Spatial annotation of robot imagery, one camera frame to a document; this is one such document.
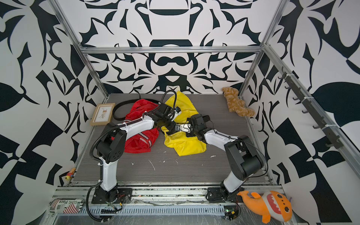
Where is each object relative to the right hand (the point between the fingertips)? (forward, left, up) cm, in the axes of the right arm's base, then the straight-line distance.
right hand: (188, 119), depth 94 cm
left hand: (+1, +9, -2) cm, 9 cm away
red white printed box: (-46, +61, -5) cm, 77 cm away
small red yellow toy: (-31, +70, -10) cm, 77 cm away
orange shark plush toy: (-47, -37, -1) cm, 60 cm away
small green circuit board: (-49, -19, -11) cm, 54 cm away
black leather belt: (+17, +55, -7) cm, 58 cm away
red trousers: (-14, +29, -4) cm, 32 cm away
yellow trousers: (-14, +8, -5) cm, 16 cm away
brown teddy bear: (+15, -35, -2) cm, 38 cm away
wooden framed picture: (+10, +63, -6) cm, 64 cm away
